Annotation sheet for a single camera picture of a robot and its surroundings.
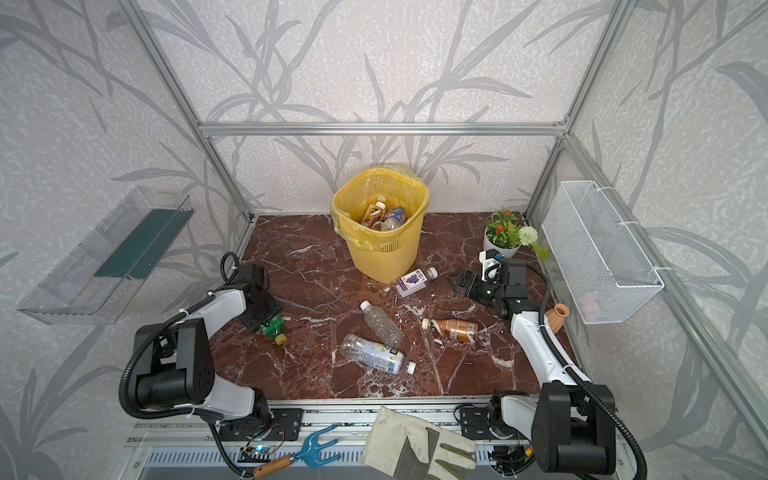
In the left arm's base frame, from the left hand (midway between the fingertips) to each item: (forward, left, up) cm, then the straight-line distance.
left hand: (276, 303), depth 93 cm
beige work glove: (-37, -42, -1) cm, 56 cm away
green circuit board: (-37, -6, -2) cm, 38 cm away
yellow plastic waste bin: (+9, -33, +13) cm, 37 cm away
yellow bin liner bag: (+28, -40, +23) cm, 54 cm away
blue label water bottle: (+20, -37, +19) cm, 46 cm away
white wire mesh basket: (-8, -82, +34) cm, 89 cm away
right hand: (+4, -56, +13) cm, 58 cm away
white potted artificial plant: (+19, -72, +11) cm, 75 cm away
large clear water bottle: (-17, -33, +4) cm, 37 cm away
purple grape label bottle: (+8, -44, +2) cm, 45 cm away
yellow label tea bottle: (+23, -31, +17) cm, 42 cm away
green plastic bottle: (-9, -2, +1) cm, 9 cm away
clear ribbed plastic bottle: (-8, -34, +4) cm, 35 cm away
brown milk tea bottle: (-10, -57, +3) cm, 58 cm away
